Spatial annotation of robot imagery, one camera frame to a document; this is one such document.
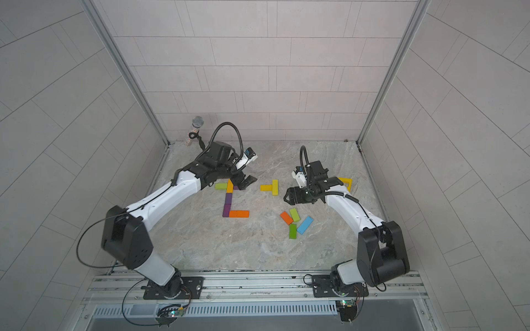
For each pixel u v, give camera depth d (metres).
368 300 0.68
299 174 0.77
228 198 0.94
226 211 0.89
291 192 0.74
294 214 0.89
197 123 0.87
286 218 0.89
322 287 0.71
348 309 0.69
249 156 0.70
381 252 0.42
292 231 0.85
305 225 0.86
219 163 0.64
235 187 0.73
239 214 0.89
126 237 0.42
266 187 0.97
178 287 0.68
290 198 0.74
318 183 0.62
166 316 0.65
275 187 0.97
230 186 0.96
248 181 0.72
